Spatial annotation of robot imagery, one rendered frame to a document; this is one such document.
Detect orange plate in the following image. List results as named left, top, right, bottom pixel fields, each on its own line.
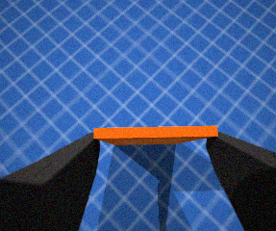
left=94, top=126, right=218, bottom=145

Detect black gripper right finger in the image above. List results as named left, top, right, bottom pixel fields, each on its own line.
left=206, top=131, right=276, bottom=231

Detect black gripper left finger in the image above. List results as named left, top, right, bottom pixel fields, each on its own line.
left=0, top=132, right=100, bottom=231

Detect dark blue work mat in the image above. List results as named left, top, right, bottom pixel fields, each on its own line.
left=0, top=0, right=276, bottom=231

